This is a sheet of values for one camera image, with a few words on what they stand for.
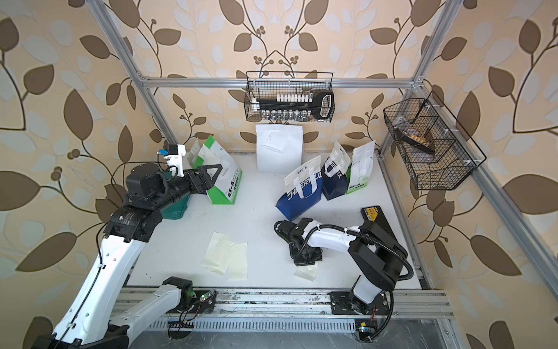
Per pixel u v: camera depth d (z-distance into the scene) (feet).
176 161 1.86
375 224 1.55
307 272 2.66
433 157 2.43
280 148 3.44
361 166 3.05
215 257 2.78
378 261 1.45
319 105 2.77
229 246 2.85
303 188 2.85
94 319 1.23
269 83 2.99
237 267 2.71
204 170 1.85
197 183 1.83
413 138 2.46
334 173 3.05
